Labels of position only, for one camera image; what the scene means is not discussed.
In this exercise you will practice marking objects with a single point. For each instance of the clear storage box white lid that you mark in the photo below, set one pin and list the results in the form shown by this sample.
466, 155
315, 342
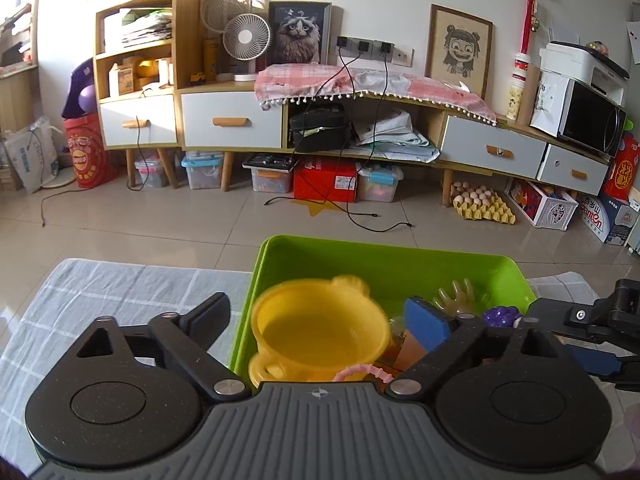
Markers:
380, 187

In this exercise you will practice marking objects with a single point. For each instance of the black bag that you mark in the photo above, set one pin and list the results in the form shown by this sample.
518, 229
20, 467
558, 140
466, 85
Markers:
317, 127

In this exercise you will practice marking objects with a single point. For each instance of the clear storage box dark lid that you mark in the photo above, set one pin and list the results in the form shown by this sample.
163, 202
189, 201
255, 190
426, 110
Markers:
270, 177

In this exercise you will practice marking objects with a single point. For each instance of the orange toy cup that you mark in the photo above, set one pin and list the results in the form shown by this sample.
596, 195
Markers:
412, 352

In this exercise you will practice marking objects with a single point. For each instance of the red hanging wall ornament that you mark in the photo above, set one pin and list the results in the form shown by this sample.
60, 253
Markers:
530, 10

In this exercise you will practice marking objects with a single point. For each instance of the green toy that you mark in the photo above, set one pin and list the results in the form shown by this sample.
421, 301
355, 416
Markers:
628, 126

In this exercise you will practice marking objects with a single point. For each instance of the wooden shelf cabinet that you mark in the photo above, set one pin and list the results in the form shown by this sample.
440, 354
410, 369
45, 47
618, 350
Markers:
185, 30

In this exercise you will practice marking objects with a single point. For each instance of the red printed bucket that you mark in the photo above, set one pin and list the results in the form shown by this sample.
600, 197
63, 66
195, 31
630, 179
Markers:
87, 155

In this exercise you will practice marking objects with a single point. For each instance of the white desk fan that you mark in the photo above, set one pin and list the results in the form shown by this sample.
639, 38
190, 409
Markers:
246, 35

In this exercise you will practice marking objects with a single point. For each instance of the tan sticky hand toy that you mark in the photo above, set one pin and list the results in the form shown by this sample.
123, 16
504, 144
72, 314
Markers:
452, 305

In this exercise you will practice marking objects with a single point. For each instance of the framed girl drawing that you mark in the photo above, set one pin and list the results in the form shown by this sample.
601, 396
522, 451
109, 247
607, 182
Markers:
460, 47

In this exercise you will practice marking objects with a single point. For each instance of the black charger plug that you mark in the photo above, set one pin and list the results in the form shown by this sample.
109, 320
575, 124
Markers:
364, 46

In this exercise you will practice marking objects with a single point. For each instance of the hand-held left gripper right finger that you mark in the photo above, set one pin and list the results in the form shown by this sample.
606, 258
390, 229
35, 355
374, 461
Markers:
425, 322

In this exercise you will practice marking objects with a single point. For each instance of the yellow can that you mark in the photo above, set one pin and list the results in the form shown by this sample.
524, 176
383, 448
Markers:
211, 60

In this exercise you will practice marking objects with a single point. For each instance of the stack of paper cups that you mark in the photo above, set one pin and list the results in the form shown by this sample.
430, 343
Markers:
517, 95

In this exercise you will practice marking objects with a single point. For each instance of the purple bag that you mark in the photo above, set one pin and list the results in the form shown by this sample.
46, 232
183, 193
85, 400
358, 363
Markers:
85, 97

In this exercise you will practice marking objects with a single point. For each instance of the yellow toy car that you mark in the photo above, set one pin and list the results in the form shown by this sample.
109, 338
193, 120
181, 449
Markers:
198, 78

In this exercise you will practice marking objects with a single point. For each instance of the purple toy grapes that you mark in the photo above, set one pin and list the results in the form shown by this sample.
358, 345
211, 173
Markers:
500, 316

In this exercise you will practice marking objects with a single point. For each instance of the yellow toy pot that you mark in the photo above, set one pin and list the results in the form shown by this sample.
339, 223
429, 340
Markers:
310, 330

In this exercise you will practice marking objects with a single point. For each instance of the green plastic box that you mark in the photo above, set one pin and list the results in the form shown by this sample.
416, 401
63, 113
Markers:
380, 265

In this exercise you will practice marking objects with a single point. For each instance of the white drawer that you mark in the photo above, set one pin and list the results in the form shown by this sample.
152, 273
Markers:
555, 170
260, 110
115, 125
465, 140

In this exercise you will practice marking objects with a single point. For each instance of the black microwave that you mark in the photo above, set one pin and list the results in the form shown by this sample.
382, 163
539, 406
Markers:
592, 117

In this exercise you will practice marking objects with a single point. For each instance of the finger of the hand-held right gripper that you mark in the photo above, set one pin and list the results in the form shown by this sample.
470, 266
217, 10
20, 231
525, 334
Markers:
555, 315
600, 362

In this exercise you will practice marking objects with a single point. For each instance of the wooden bookshelf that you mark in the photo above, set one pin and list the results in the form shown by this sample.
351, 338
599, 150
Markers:
20, 60

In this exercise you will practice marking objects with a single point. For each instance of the red cardboard box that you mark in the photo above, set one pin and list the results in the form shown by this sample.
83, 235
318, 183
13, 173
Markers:
325, 180

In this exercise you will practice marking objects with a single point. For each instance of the grey checked tablecloth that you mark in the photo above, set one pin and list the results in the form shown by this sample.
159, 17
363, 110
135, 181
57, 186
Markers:
125, 290

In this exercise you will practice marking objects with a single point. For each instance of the blue white carton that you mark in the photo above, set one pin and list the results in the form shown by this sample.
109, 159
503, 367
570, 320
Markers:
595, 215

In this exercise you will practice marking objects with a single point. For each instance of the clear storage box blue lid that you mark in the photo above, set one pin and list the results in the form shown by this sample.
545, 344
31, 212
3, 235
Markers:
202, 175

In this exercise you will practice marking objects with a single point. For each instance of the small clear storage box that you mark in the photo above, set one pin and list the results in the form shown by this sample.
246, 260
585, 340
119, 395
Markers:
150, 175

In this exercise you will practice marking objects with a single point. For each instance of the framed cat picture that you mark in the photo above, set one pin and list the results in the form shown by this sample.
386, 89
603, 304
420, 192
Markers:
300, 35

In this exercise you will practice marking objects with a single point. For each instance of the stack of documents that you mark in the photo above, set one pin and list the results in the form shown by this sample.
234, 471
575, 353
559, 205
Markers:
140, 27

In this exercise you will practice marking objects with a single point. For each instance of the pile of white papers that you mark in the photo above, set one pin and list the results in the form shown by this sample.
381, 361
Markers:
395, 135

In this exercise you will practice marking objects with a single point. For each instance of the yellow star floor sticker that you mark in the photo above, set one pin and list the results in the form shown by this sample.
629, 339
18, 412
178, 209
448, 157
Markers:
315, 208

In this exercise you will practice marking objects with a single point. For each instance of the yellow round container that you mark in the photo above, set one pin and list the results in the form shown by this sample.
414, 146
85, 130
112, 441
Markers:
147, 69

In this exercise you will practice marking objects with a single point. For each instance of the wooden TV cabinet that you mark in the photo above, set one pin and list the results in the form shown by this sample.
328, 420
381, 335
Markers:
431, 127

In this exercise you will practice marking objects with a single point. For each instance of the white wall socket panel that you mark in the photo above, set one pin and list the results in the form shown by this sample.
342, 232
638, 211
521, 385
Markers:
404, 55

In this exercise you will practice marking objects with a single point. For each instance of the pink checked cloth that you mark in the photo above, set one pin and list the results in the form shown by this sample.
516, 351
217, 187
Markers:
290, 80

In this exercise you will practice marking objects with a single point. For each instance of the white printer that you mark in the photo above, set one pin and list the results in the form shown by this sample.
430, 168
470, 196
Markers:
575, 60

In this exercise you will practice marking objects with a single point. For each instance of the yellow egg tray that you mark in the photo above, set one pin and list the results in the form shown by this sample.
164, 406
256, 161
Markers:
480, 202

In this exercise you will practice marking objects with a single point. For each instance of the small cardboard box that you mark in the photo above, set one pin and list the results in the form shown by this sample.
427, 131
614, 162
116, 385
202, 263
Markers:
122, 80

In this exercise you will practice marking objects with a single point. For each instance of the red gift box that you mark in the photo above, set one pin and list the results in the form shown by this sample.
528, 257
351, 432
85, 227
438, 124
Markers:
625, 170

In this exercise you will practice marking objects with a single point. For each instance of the white sack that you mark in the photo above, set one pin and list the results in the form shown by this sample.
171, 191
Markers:
30, 155

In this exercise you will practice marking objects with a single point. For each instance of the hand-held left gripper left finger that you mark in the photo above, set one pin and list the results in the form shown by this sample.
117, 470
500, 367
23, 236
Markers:
212, 317

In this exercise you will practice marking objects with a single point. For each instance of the white printed crate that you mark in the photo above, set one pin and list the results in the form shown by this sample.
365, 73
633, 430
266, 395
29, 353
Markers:
555, 215

